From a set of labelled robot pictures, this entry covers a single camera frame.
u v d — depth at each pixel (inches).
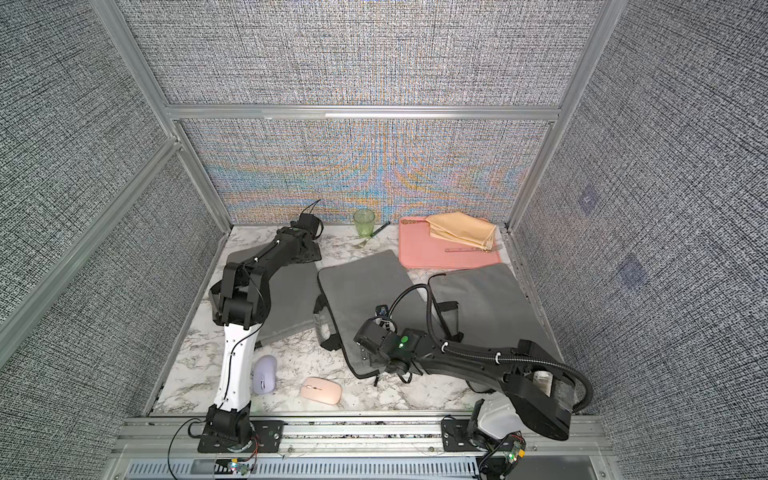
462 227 46.2
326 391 31.5
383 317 28.2
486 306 37.6
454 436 28.8
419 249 44.6
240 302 24.9
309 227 34.8
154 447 29.6
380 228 47.2
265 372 32.1
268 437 28.9
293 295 36.5
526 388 16.1
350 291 38.6
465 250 44.1
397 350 22.6
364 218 43.6
